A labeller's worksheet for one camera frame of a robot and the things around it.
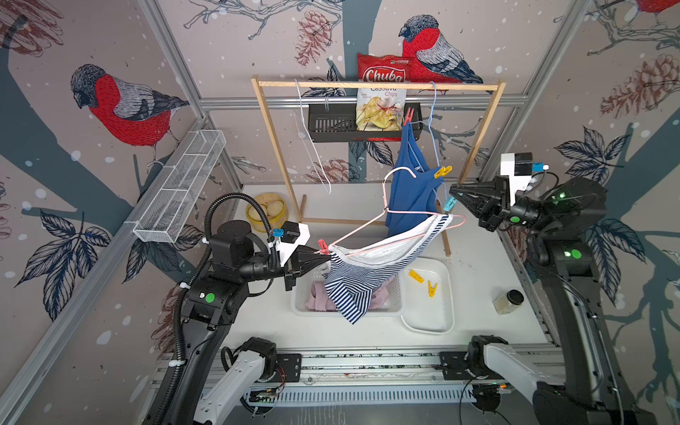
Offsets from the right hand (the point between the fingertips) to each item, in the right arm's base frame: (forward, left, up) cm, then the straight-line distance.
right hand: (451, 190), depth 53 cm
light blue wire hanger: (+61, -10, -22) cm, 66 cm away
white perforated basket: (-4, +37, -42) cm, 57 cm away
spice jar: (-8, -27, -40) cm, 48 cm away
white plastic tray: (-7, -4, -48) cm, 49 cm away
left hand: (-10, +25, -10) cm, 29 cm away
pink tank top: (-9, +30, -41) cm, 51 cm away
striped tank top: (-7, +19, -22) cm, 30 cm away
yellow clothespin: (-2, -7, -47) cm, 48 cm away
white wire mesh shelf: (+15, +73, -16) cm, 77 cm away
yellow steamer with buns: (+29, +54, -42) cm, 74 cm away
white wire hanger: (+44, +33, -48) cm, 73 cm away
